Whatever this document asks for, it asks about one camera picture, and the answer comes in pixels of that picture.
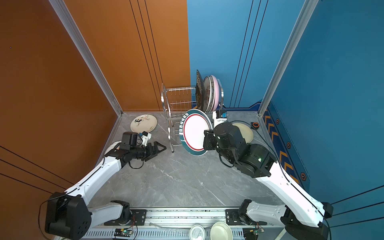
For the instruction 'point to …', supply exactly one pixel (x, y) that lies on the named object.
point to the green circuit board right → (258, 230)
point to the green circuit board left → (123, 232)
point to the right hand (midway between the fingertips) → (202, 132)
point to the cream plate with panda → (145, 122)
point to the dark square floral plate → (200, 94)
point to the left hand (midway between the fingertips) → (162, 149)
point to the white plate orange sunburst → (111, 146)
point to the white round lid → (197, 232)
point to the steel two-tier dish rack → (176, 102)
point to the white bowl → (221, 230)
